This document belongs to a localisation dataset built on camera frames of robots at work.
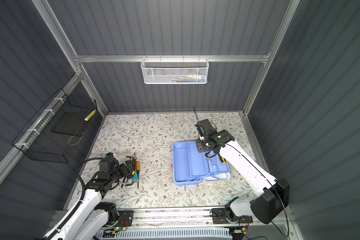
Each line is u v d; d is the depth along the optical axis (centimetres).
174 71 124
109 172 64
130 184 85
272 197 39
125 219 72
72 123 73
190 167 81
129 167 77
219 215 73
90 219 57
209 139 57
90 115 82
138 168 91
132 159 91
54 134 72
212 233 71
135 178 86
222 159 81
